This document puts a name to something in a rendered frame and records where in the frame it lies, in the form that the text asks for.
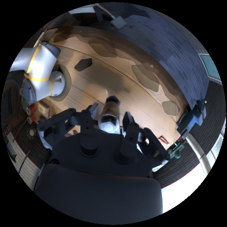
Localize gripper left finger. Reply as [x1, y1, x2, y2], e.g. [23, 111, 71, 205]
[36, 102, 99, 142]

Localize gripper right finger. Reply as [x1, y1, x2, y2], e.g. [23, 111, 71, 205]
[122, 111, 170, 166]

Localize dark round boiler door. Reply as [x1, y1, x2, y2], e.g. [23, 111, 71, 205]
[1, 70, 25, 126]

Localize tan box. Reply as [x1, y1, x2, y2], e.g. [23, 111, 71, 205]
[37, 101, 51, 117]

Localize green clamp tool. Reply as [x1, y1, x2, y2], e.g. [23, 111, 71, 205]
[167, 140, 184, 160]

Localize green tin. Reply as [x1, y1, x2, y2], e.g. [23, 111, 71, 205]
[21, 98, 30, 115]

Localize wooden broom stick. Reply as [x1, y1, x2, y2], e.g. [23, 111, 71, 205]
[13, 118, 28, 143]

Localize white pipe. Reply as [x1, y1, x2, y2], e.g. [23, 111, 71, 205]
[185, 134, 214, 171]

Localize grey round base plate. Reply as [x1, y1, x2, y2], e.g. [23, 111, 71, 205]
[51, 64, 72, 102]

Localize dark coiled cable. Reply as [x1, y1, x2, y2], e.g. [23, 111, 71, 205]
[26, 128, 37, 141]

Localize white wall poster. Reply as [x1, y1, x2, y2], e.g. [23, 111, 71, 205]
[210, 132, 226, 158]

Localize green wall board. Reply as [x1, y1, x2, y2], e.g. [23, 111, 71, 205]
[198, 53, 222, 79]

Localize grey shovel with wooden handle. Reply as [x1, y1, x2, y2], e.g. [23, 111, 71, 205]
[95, 3, 128, 30]

